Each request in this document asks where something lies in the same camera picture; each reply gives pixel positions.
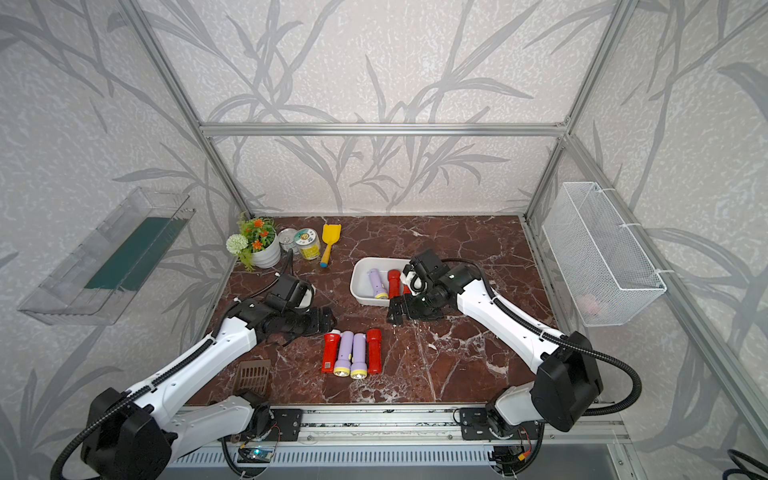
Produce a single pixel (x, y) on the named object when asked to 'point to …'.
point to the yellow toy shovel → (331, 233)
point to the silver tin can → (287, 237)
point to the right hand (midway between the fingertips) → (401, 316)
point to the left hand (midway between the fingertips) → (327, 325)
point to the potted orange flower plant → (257, 244)
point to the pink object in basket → (591, 305)
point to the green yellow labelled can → (307, 239)
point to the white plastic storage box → (361, 287)
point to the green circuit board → (255, 455)
